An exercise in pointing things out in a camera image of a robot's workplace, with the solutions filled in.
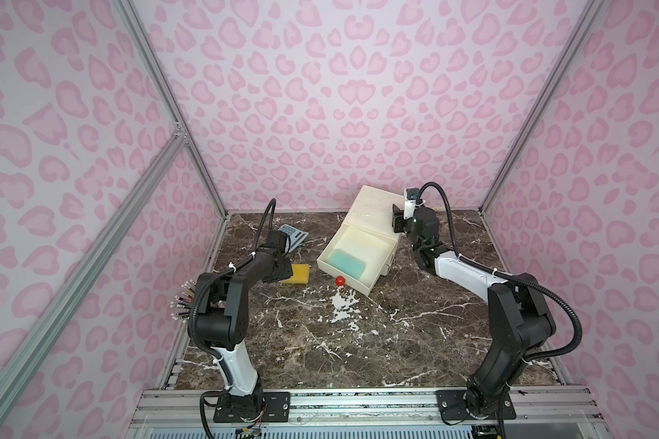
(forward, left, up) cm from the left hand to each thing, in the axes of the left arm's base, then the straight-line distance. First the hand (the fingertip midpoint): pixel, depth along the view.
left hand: (283, 270), depth 98 cm
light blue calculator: (+16, -2, -1) cm, 17 cm away
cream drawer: (-1, -36, +4) cm, 37 cm away
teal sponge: (-4, -23, +11) cm, 25 cm away
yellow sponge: (0, -6, -2) cm, 6 cm away
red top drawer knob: (-12, -21, +13) cm, 27 cm away
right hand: (+12, -41, +20) cm, 47 cm away
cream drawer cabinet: (+13, -31, +19) cm, 38 cm away
